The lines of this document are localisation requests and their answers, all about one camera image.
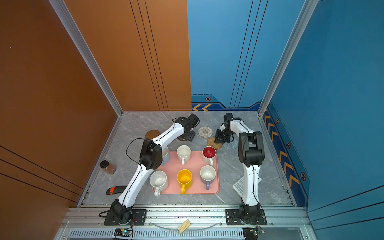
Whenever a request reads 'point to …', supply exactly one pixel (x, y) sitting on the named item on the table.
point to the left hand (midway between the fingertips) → (188, 134)
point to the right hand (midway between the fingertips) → (215, 140)
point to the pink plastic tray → (194, 164)
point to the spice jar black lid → (109, 168)
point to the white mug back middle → (183, 153)
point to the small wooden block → (182, 227)
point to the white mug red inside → (209, 154)
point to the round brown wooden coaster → (151, 134)
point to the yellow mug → (184, 178)
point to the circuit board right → (252, 233)
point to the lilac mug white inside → (207, 173)
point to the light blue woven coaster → (231, 145)
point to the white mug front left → (158, 180)
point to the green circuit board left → (122, 232)
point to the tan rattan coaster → (210, 142)
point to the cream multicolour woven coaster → (205, 132)
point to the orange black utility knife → (113, 190)
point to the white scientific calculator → (238, 186)
